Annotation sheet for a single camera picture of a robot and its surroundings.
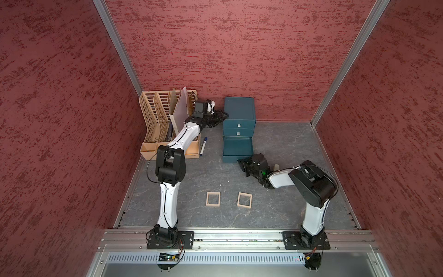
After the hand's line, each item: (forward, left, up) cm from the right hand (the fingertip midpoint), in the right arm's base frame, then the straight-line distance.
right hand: (235, 161), depth 95 cm
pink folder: (+19, +28, +22) cm, 41 cm away
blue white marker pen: (+15, +19, -2) cm, 25 cm away
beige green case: (-3, -23, -2) cm, 23 cm away
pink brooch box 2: (-20, -4, -4) cm, 21 cm away
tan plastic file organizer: (+28, +46, +19) cm, 57 cm away
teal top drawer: (+16, -3, +14) cm, 22 cm away
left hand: (+19, +5, +16) cm, 25 cm away
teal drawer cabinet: (+25, -3, +18) cm, 31 cm away
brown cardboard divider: (+28, +35, +23) cm, 50 cm away
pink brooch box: (-17, +13, -4) cm, 21 cm away
